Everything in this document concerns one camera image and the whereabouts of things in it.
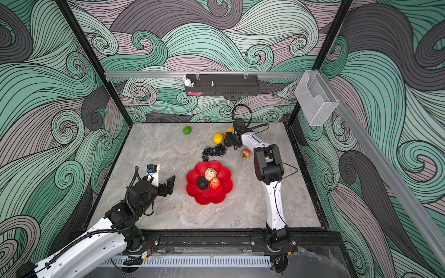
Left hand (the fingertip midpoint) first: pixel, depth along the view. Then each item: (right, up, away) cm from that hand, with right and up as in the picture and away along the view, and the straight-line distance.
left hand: (166, 173), depth 78 cm
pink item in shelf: (+11, +40, +12) cm, 43 cm away
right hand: (+29, +15, +29) cm, 44 cm away
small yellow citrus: (+32, +22, +35) cm, 52 cm away
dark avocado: (+16, -7, +8) cm, 19 cm away
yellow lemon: (+23, +16, +29) cm, 41 cm away
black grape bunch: (+24, +9, +23) cm, 35 cm away
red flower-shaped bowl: (+17, -14, +8) cm, 23 cm away
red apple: (+22, -7, +7) cm, 24 cm away
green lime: (+2, +22, +36) cm, 42 cm away
